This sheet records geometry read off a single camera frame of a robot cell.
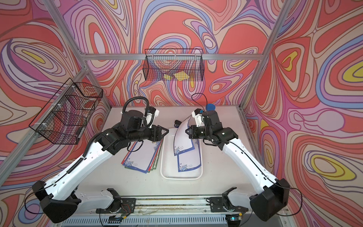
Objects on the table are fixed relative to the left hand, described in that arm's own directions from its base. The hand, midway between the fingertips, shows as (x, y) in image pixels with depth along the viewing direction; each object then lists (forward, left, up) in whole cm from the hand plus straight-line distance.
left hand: (167, 130), depth 67 cm
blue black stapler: (+27, -3, -28) cm, 39 cm away
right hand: (+2, -10, -7) cm, 12 cm away
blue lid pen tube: (+29, -27, -13) cm, 42 cm away
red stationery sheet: (-5, +12, -31) cm, 34 cm away
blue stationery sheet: (+1, -7, -13) cm, 15 cm away
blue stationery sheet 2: (-3, -12, -26) cm, 29 cm away
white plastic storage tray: (-3, +1, -30) cm, 31 cm away
